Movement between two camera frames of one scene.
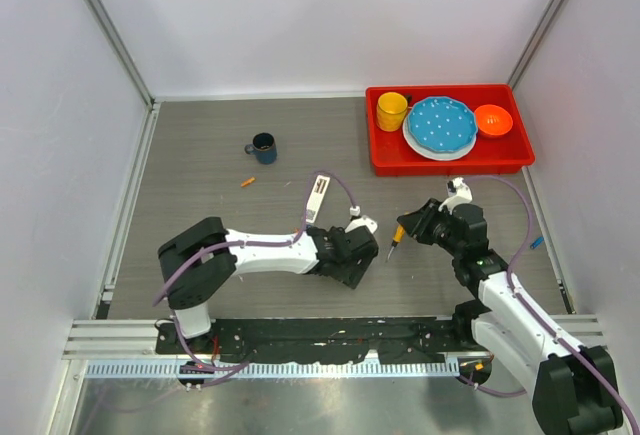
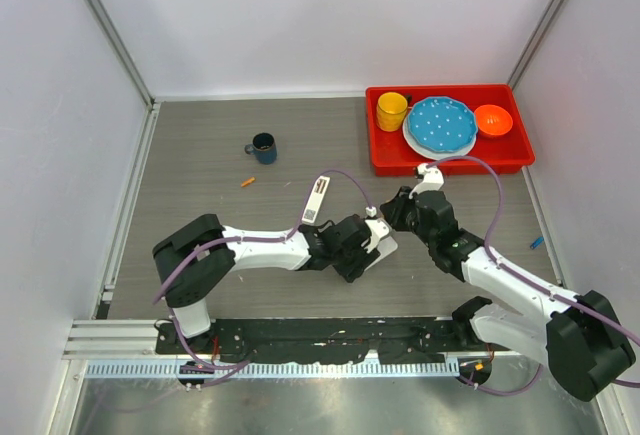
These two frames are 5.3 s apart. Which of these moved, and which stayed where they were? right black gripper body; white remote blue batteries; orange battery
Moved: right black gripper body
Stayed: orange battery; white remote blue batteries
